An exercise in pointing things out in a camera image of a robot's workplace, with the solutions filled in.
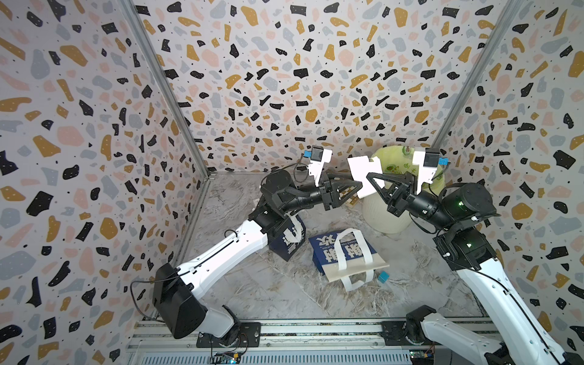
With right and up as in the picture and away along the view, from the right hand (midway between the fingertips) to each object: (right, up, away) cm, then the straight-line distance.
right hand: (371, 180), depth 50 cm
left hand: (-2, -1, +3) cm, 4 cm away
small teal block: (+15, -35, +36) cm, 52 cm away
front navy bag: (-21, -19, +32) cm, 43 cm away
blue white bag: (-1, -24, +25) cm, 35 cm away
